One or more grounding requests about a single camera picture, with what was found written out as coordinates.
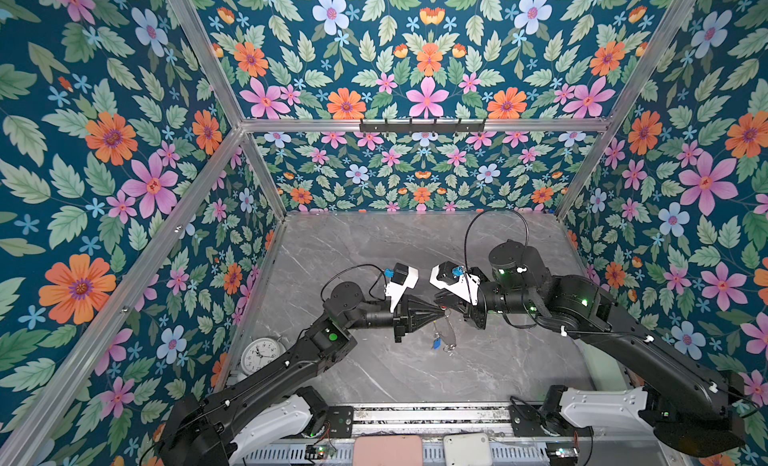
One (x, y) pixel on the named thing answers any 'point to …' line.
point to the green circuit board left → (313, 451)
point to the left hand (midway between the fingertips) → (444, 316)
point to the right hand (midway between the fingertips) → (438, 291)
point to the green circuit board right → (562, 454)
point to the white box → (467, 450)
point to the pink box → (388, 450)
